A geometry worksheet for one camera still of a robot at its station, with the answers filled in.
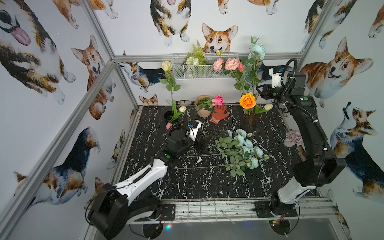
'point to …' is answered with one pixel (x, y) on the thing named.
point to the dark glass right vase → (250, 121)
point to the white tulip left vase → (182, 109)
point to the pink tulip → (168, 125)
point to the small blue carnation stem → (230, 134)
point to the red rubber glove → (219, 114)
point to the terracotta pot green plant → (200, 99)
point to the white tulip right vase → (267, 107)
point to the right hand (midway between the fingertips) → (259, 83)
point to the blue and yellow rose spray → (237, 144)
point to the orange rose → (247, 101)
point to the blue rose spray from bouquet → (233, 169)
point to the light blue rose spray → (235, 159)
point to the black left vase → (168, 115)
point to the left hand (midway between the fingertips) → (208, 131)
